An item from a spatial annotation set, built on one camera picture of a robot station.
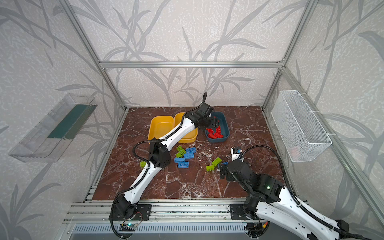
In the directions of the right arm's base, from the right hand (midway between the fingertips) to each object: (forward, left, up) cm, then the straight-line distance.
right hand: (227, 160), depth 73 cm
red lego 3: (+25, +1, -17) cm, 30 cm away
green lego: (+13, +25, -16) cm, 33 cm away
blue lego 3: (+5, +24, -16) cm, 29 cm away
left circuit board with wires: (-25, +47, -17) cm, 56 cm away
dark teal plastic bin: (+32, -4, -15) cm, 36 cm away
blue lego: (+11, +21, -17) cm, 29 cm away
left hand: (+30, +2, -5) cm, 30 cm away
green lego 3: (+7, +4, -17) cm, 19 cm away
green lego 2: (+5, +48, -16) cm, 51 cm away
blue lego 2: (+7, +27, -16) cm, 32 cm away
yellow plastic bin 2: (+21, +20, -12) cm, 31 cm away
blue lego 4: (+6, -2, -17) cm, 18 cm away
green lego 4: (+2, +8, -16) cm, 18 cm away
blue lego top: (+14, +20, -17) cm, 30 cm away
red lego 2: (+29, +6, -16) cm, 34 cm away
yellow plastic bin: (+36, +44, -18) cm, 60 cm away
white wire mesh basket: (+3, -29, +17) cm, 34 cm away
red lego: (+30, +1, -17) cm, 34 cm away
